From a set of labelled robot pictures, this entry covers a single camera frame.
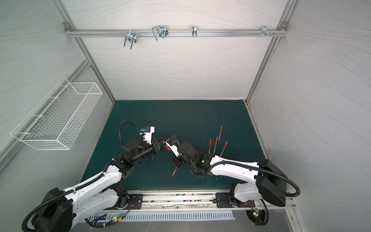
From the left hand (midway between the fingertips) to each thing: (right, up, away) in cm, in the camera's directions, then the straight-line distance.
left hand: (165, 140), depth 75 cm
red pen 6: (+3, -21, +7) cm, 23 cm away
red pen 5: (+1, -2, -4) cm, 5 cm away
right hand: (+3, -6, +2) cm, 7 cm away
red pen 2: (+37, -7, +19) cm, 42 cm away
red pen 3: (+31, -5, +21) cm, 38 cm away
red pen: (+35, +2, +26) cm, 44 cm away
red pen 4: (+26, -7, +19) cm, 33 cm away
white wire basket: (-51, +12, -6) cm, 53 cm away
